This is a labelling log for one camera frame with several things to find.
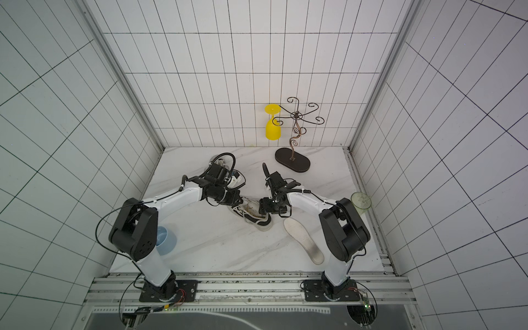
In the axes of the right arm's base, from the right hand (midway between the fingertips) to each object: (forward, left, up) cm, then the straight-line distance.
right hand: (267, 206), depth 91 cm
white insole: (-15, -19, -4) cm, 25 cm away
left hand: (-2, +12, +4) cm, 13 cm away
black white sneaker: (-2, +8, -1) cm, 8 cm away
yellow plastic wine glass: (+33, -1, +19) cm, 38 cm away
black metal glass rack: (+32, -14, -4) cm, 35 cm away
